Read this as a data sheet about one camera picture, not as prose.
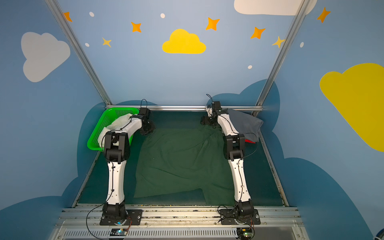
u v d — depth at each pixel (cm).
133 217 75
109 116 111
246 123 103
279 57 88
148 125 99
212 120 98
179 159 96
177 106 126
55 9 69
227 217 74
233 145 69
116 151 63
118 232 71
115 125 110
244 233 72
